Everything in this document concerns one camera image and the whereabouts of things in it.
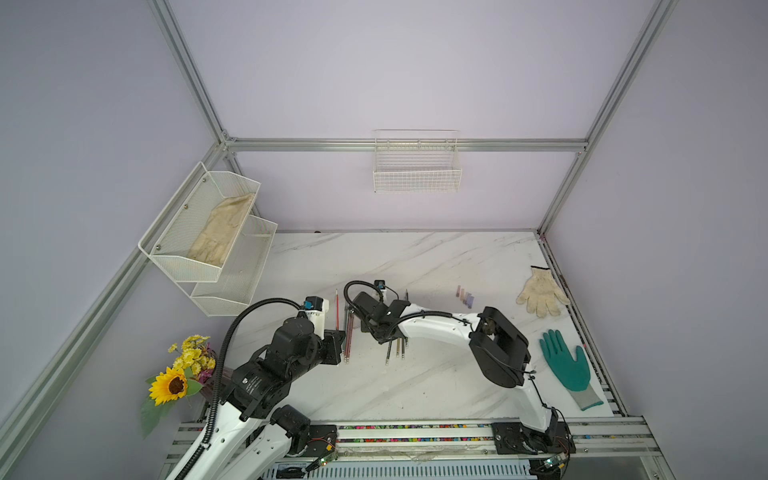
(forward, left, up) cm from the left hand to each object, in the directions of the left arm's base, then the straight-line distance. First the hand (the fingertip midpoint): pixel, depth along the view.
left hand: (342, 339), depth 72 cm
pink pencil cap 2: (+25, -36, -18) cm, 47 cm away
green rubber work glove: (-2, -64, -18) cm, 67 cm away
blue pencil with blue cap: (+4, -11, -18) cm, 22 cm away
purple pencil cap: (+23, -39, -19) cm, 49 cm away
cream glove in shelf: (+28, +36, +11) cm, 46 cm away
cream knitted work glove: (+25, -64, -18) cm, 71 cm away
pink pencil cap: (+26, -35, -18) cm, 47 cm away
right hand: (+14, -7, -15) cm, 22 cm away
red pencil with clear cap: (+5, +1, +6) cm, 8 cm away
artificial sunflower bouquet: (-11, +30, +7) cm, 33 cm away
